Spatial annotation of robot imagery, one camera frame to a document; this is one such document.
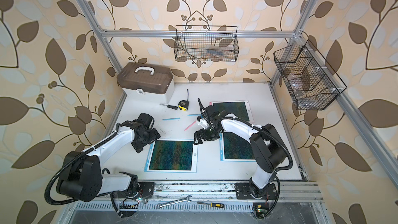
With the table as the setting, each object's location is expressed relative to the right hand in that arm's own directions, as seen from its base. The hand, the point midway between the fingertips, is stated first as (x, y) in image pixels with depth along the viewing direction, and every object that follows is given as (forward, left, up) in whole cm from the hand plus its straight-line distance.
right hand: (201, 141), depth 85 cm
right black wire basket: (+14, -55, +28) cm, 63 cm away
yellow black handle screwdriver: (-29, -4, -5) cm, 30 cm away
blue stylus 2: (+22, +5, -7) cm, 24 cm away
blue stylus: (+19, +20, -6) cm, 28 cm away
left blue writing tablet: (-6, +16, -5) cm, 18 cm away
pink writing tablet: (+24, -27, -6) cm, 37 cm away
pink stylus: (+14, +7, -6) cm, 17 cm away
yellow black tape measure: (+28, +12, -3) cm, 30 cm away
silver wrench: (-29, +20, -5) cm, 35 cm away
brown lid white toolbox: (+31, +32, +16) cm, 48 cm away
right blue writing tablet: (-2, -18, -6) cm, 19 cm away
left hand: (+2, +29, -1) cm, 29 cm away
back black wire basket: (+52, -5, +29) cm, 60 cm away
